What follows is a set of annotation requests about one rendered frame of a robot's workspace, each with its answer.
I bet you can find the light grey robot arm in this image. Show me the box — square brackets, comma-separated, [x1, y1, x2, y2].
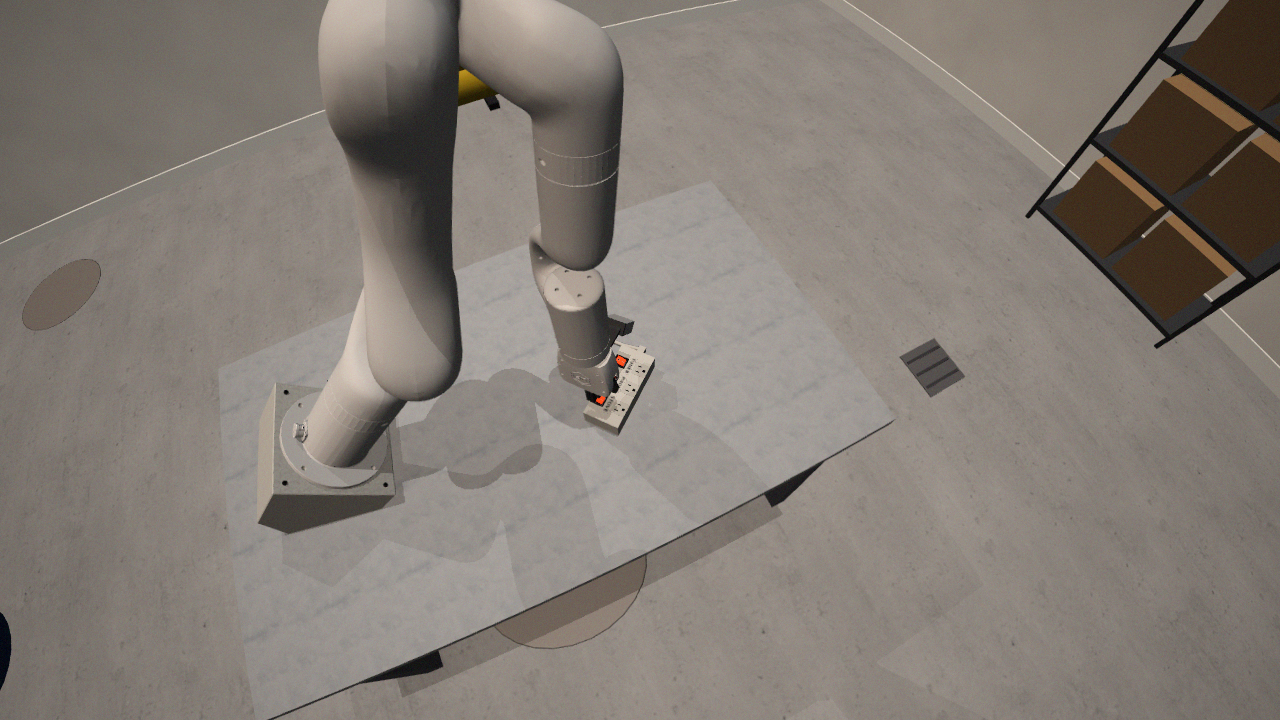
[279, 0, 634, 489]

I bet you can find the white power strip body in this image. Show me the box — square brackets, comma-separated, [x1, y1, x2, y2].
[582, 340, 655, 436]

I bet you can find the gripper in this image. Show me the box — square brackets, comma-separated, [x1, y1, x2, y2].
[557, 348, 620, 404]

